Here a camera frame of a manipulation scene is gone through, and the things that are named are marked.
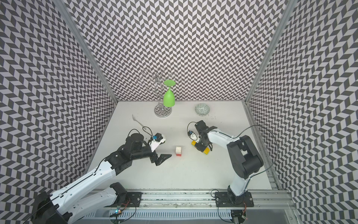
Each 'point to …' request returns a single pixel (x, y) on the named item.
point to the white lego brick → (178, 150)
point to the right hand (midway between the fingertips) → (201, 147)
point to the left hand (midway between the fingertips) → (166, 149)
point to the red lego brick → (178, 155)
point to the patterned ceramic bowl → (202, 109)
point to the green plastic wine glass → (168, 98)
